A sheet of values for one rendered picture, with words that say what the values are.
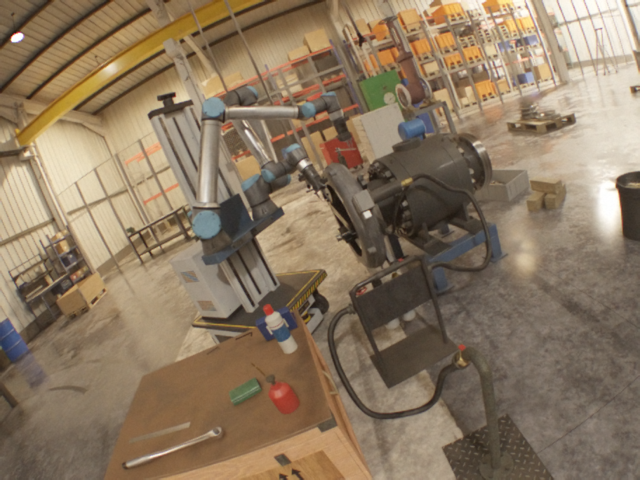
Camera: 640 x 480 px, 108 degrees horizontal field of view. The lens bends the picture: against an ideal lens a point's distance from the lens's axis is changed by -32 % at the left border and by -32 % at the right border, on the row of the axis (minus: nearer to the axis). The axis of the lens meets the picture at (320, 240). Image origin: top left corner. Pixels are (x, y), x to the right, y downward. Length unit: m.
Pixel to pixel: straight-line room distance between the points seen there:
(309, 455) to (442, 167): 1.79
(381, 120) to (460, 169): 3.88
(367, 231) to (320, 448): 1.25
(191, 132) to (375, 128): 4.18
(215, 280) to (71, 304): 6.36
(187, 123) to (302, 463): 2.03
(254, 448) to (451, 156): 1.97
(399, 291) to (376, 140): 4.63
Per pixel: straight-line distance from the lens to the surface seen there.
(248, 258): 2.38
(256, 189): 2.22
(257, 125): 2.24
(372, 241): 1.98
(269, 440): 1.13
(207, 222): 1.74
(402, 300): 1.61
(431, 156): 2.26
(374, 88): 9.41
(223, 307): 2.36
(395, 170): 2.16
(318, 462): 1.27
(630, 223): 2.45
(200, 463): 1.24
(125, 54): 10.61
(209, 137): 1.78
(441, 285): 2.26
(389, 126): 6.08
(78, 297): 8.23
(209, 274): 2.30
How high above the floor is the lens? 1.24
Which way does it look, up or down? 17 degrees down
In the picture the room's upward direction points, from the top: 24 degrees counter-clockwise
